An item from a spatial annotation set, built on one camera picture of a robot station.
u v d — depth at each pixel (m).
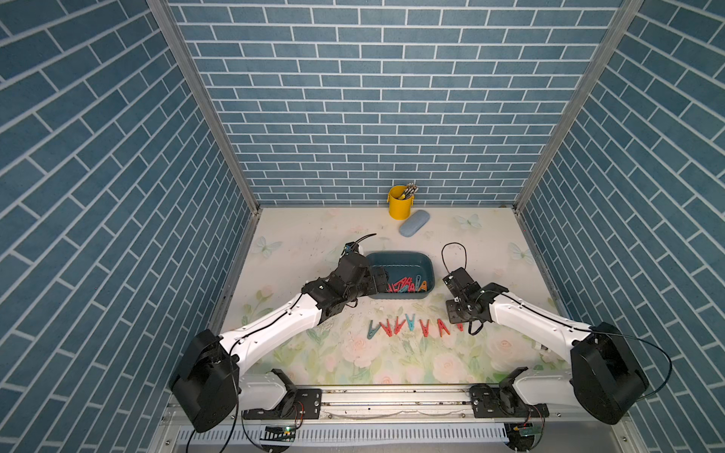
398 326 0.87
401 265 1.02
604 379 0.42
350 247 0.72
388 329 0.86
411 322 0.89
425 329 0.87
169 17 0.71
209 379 0.40
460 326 0.86
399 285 0.96
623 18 0.72
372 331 0.87
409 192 1.05
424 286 0.96
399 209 1.14
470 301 0.63
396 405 0.75
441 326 0.88
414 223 1.13
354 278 0.61
